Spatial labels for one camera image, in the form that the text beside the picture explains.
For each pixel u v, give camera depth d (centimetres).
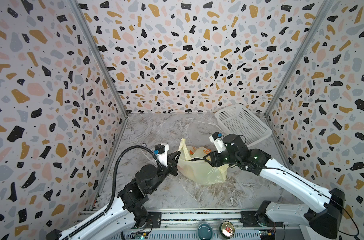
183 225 73
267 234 72
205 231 71
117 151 100
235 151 56
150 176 49
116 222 57
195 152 83
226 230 63
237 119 117
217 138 65
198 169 80
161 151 56
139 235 70
